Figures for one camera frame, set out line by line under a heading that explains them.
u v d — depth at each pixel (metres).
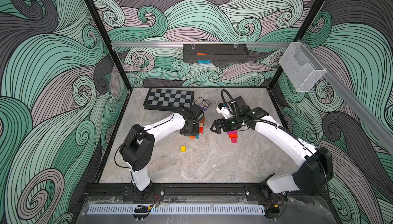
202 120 0.88
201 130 0.94
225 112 0.73
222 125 0.69
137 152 0.46
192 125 0.76
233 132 0.95
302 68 0.75
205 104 1.08
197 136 0.92
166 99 1.08
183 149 0.87
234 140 0.92
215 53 1.01
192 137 0.90
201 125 0.97
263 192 0.65
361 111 0.56
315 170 0.40
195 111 0.71
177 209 0.70
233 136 0.94
